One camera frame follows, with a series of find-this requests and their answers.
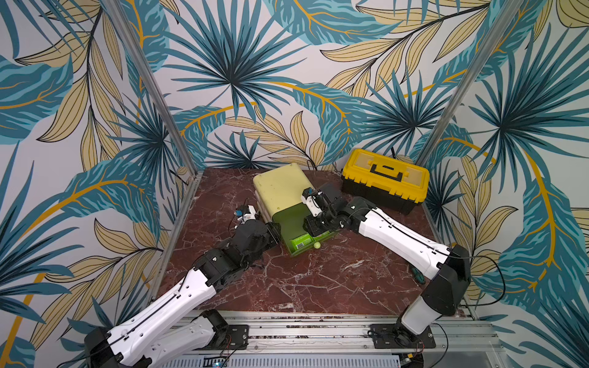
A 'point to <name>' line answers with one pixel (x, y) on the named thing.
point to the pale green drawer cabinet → (278, 195)
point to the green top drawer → (291, 224)
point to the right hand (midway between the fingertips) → (308, 223)
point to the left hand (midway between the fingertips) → (276, 231)
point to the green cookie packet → (299, 241)
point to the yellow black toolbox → (384, 182)
